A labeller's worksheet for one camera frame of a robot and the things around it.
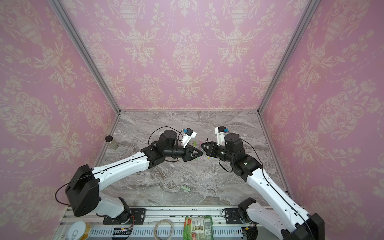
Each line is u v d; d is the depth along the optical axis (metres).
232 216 0.73
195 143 0.74
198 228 0.69
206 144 0.71
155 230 0.70
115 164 0.49
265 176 0.48
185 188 0.83
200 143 0.75
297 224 0.39
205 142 0.72
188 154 0.65
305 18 0.72
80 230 0.67
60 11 0.70
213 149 0.64
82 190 0.42
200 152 0.72
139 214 0.75
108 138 0.93
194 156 0.71
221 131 0.67
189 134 0.68
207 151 0.69
